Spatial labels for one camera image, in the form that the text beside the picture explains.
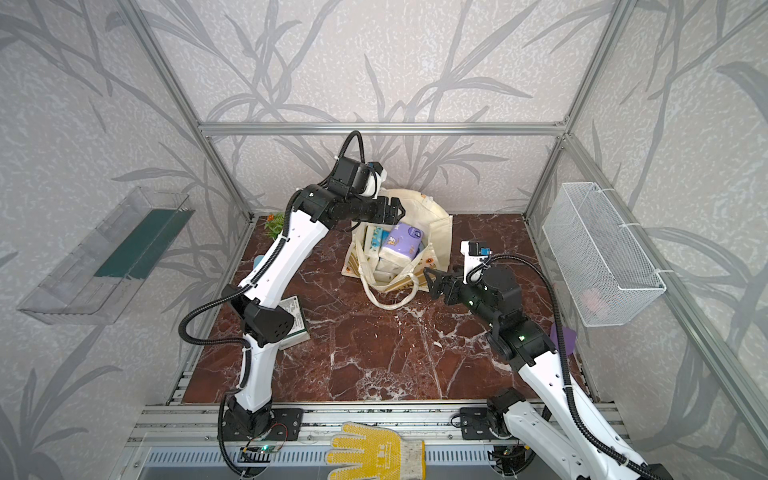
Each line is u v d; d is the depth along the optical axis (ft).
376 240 3.07
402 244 2.94
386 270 3.06
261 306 1.63
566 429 1.44
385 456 2.27
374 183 2.05
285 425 2.37
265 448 2.33
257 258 3.47
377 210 2.27
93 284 2.10
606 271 2.01
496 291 1.64
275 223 3.14
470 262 1.99
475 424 2.39
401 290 3.24
